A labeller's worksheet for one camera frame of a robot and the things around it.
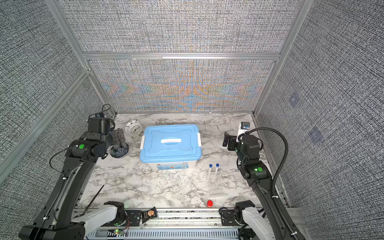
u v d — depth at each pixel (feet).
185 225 2.40
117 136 2.11
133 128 3.29
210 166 2.46
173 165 2.76
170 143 2.70
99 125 1.65
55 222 1.20
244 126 1.99
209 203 2.50
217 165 2.49
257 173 1.64
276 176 1.55
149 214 2.40
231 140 2.10
